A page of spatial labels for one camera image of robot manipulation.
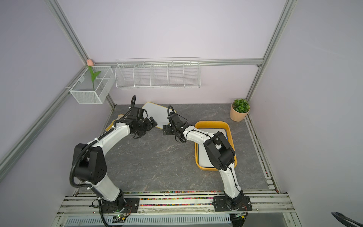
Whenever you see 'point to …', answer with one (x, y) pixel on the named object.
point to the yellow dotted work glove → (112, 124)
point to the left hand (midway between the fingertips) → (153, 126)
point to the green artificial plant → (241, 105)
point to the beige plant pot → (236, 116)
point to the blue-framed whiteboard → (204, 160)
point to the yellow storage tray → (212, 125)
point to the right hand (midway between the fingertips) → (167, 127)
